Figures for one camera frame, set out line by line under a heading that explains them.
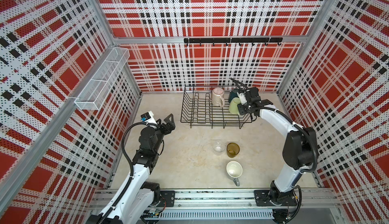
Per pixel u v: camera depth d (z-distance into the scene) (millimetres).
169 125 702
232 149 881
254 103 685
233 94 1039
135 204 536
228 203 733
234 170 826
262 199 718
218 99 1049
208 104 1076
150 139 566
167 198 739
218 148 907
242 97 833
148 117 656
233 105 985
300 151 477
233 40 888
